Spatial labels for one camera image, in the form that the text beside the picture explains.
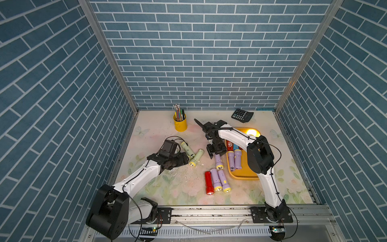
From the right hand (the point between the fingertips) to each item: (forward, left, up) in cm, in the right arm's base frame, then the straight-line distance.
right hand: (215, 157), depth 92 cm
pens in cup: (+25, +26, +10) cm, 38 cm away
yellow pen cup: (+19, +24, +5) cm, 31 cm away
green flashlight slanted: (-5, +13, +1) cm, 14 cm away
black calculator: (+37, -20, 0) cm, 42 cm away
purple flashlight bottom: (-2, -10, 0) cm, 10 cm away
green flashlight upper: (+3, +17, +1) cm, 18 cm away
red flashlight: (-16, +3, -1) cm, 16 cm away
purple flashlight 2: (-12, -4, 0) cm, 12 cm away
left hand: (-6, +16, +5) cm, 18 cm away
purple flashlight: (-5, -2, 0) cm, 5 cm away
